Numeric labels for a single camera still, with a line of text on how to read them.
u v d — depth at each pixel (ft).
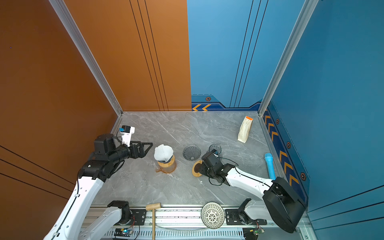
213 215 2.42
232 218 2.38
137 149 2.08
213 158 2.18
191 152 3.06
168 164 2.70
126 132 2.06
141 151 2.08
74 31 2.52
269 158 3.01
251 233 2.30
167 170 2.92
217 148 3.00
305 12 2.34
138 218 2.41
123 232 2.33
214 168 2.11
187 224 2.41
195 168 2.90
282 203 1.33
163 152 2.72
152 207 2.48
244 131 3.26
